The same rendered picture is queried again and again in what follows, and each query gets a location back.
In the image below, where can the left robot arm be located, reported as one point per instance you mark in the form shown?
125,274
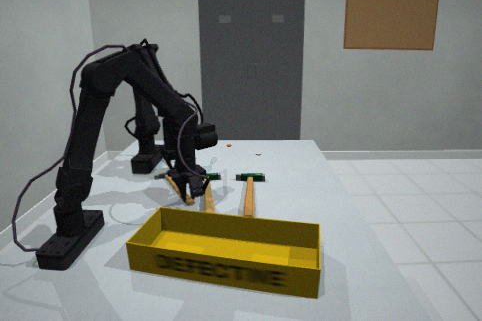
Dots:
146,120

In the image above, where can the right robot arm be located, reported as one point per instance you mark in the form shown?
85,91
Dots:
74,178

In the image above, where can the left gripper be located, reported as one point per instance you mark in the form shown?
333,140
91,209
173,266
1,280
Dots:
168,147

